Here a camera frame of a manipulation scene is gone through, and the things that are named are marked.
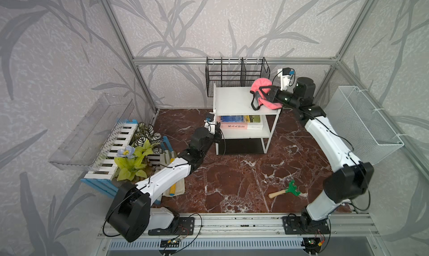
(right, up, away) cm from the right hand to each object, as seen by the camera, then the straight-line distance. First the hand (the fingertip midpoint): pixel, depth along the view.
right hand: (261, 87), depth 74 cm
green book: (0, -14, +12) cm, 18 cm away
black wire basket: (-10, +16, +29) cm, 35 cm away
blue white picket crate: (-63, -36, -13) cm, 74 cm away
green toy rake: (+18, -49, +10) cm, 54 cm away
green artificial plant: (-56, -32, -4) cm, 65 cm away
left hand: (-19, -16, +6) cm, 26 cm away
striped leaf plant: (-53, -20, +1) cm, 57 cm away
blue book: (-12, -14, +11) cm, 21 cm away
